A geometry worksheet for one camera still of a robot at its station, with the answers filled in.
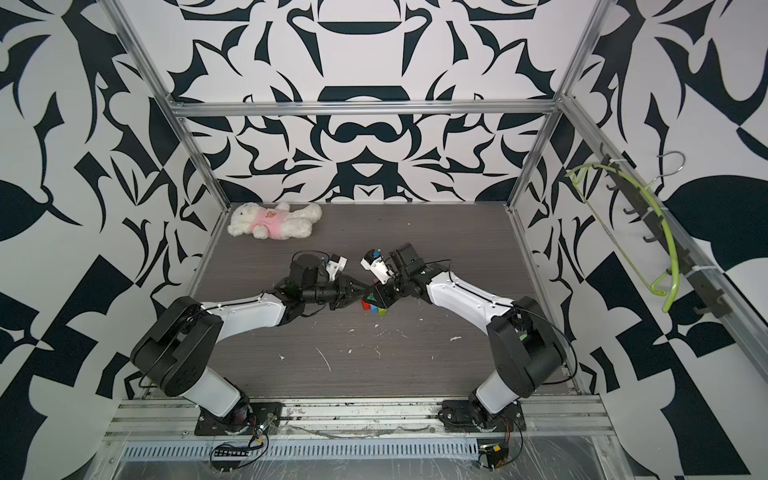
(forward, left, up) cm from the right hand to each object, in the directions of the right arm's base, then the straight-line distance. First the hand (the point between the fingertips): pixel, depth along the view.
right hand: (368, 290), depth 85 cm
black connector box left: (-36, +33, -13) cm, 50 cm away
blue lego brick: (-1, -1, -9) cm, 9 cm away
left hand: (0, 0, +2) cm, 2 cm away
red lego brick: (0, +1, -9) cm, 9 cm away
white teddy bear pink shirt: (+27, +31, 0) cm, 41 cm away
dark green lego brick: (-3, -3, -8) cm, 9 cm away
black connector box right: (-37, -30, -12) cm, 49 cm away
